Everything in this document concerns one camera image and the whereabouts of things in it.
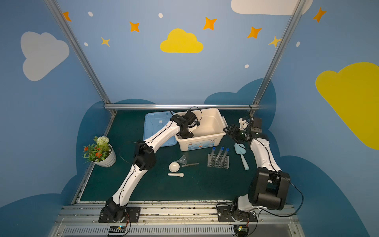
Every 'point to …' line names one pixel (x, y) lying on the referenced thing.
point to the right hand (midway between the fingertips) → (228, 130)
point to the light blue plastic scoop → (240, 149)
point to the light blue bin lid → (154, 122)
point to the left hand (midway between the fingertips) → (186, 134)
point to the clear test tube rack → (225, 164)
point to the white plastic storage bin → (207, 135)
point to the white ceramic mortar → (174, 167)
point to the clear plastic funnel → (182, 160)
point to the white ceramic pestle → (179, 174)
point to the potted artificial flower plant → (101, 152)
